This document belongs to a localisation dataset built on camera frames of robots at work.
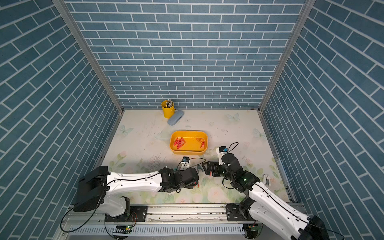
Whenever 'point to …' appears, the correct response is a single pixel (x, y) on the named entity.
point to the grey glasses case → (175, 118)
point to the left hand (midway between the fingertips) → (196, 183)
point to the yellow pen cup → (168, 108)
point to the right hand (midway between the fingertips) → (209, 165)
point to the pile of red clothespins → (180, 141)
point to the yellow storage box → (188, 142)
